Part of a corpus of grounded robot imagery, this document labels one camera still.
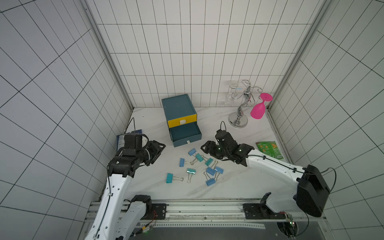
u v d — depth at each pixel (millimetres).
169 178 833
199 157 920
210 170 854
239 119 1101
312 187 408
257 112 952
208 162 894
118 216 412
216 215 727
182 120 862
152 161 633
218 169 862
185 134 878
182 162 896
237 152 587
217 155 703
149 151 601
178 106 912
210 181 833
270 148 929
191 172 854
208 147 713
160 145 658
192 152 947
